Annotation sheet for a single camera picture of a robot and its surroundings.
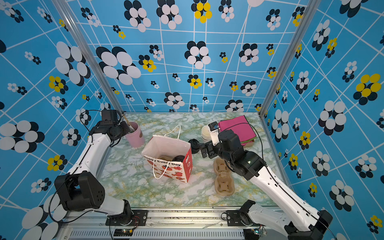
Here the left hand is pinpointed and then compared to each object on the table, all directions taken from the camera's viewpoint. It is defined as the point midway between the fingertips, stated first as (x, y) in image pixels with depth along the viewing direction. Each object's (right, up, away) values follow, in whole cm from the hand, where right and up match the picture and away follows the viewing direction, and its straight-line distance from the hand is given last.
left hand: (126, 127), depth 85 cm
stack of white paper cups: (+46, -4, +3) cm, 47 cm away
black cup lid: (+32, -17, -5) cm, 36 cm away
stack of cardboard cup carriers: (+57, -31, -3) cm, 65 cm away
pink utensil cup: (+2, -7, +10) cm, 12 cm away
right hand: (+47, -6, -16) cm, 49 cm away
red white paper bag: (+24, -18, +5) cm, 31 cm away
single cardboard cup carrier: (+22, -18, +3) cm, 29 cm away
